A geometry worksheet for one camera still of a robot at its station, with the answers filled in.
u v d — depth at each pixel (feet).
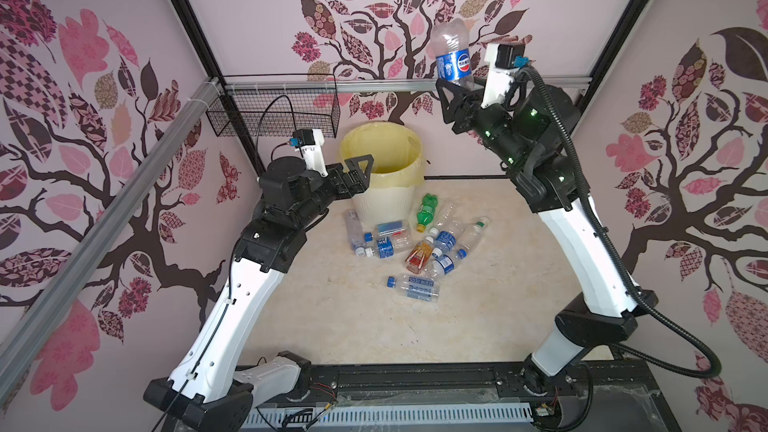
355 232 3.28
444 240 3.11
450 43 1.51
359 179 1.74
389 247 3.10
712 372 1.24
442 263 2.95
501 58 1.36
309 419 2.36
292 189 1.39
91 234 1.70
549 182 1.30
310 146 1.71
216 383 1.18
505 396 2.35
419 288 2.80
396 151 3.29
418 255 3.02
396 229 3.29
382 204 3.27
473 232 3.38
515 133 1.33
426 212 3.39
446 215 3.41
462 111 1.49
